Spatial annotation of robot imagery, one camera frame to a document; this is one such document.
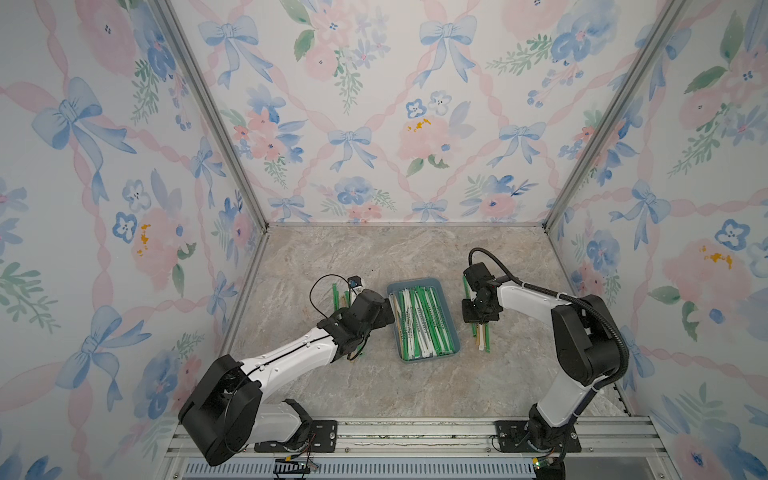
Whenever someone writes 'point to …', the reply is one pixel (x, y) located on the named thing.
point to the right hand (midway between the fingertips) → (474, 312)
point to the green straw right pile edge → (487, 329)
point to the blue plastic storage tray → (425, 328)
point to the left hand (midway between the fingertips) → (401, 305)
